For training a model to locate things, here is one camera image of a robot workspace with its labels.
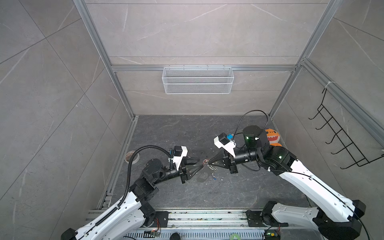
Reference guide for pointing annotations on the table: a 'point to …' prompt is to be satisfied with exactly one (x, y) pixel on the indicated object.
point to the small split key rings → (213, 168)
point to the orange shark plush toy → (273, 137)
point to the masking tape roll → (128, 156)
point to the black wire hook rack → (359, 158)
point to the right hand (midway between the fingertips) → (210, 161)
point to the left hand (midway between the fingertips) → (200, 161)
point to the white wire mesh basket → (198, 80)
